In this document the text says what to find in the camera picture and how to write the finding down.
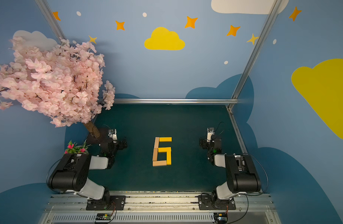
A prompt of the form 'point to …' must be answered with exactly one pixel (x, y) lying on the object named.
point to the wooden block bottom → (160, 163)
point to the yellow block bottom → (168, 155)
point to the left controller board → (103, 216)
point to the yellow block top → (165, 139)
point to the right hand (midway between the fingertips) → (210, 135)
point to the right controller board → (221, 218)
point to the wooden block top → (156, 143)
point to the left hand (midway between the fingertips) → (118, 136)
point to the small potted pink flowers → (73, 150)
